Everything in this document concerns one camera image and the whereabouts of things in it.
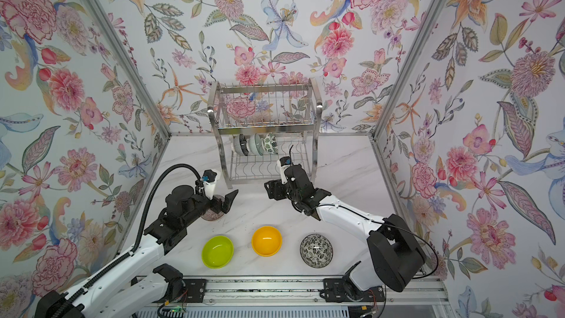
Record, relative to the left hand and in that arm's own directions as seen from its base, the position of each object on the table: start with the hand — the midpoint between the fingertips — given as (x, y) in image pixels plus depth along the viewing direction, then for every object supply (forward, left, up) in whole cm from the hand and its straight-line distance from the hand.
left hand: (229, 186), depth 78 cm
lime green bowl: (-17, +5, -17) cm, 25 cm away
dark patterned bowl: (+27, 0, -8) cm, 28 cm away
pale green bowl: (+27, -7, -8) cm, 29 cm away
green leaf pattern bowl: (+27, -14, -8) cm, 31 cm away
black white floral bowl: (-17, -31, -19) cm, 40 cm away
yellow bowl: (-13, -13, -18) cm, 25 cm away
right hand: (+5, -15, -5) cm, 17 cm away
